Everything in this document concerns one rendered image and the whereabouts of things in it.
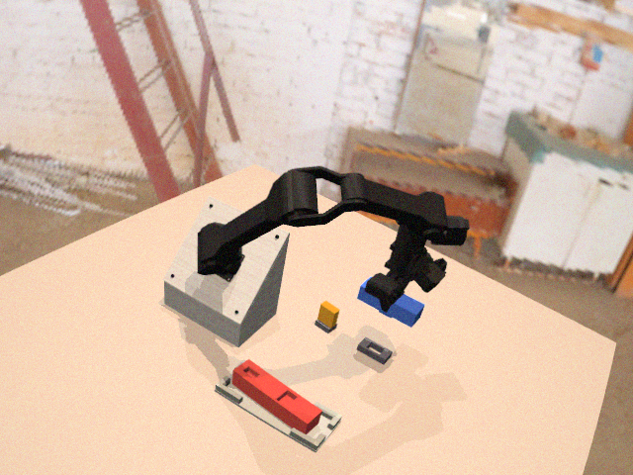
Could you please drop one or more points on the yellow rectangular block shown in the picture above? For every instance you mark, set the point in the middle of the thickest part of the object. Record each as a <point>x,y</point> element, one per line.
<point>328,314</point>

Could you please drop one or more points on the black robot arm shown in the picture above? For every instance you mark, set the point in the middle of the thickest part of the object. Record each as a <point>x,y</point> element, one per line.
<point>292,201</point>

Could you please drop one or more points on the red rectangular block with slot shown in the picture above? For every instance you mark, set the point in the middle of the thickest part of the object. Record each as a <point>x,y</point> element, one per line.
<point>281,401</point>

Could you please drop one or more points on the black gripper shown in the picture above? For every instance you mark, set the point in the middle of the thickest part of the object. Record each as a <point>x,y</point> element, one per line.
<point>390,287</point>

